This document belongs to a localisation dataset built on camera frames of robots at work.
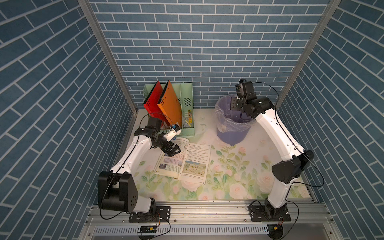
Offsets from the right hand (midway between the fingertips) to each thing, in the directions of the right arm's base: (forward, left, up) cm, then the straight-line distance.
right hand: (236, 101), depth 80 cm
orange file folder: (+12, +42, -16) cm, 47 cm away
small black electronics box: (-57, +41, -36) cm, 78 cm away
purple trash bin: (-3, -2, -30) cm, 30 cm away
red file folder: (-1, +48, -5) cm, 48 cm away
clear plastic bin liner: (-9, +3, -6) cm, 11 cm away
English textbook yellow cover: (-23, +23, -32) cm, 46 cm away
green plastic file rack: (+21, +33, -13) cm, 42 cm away
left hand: (-18, +31, -19) cm, 41 cm away
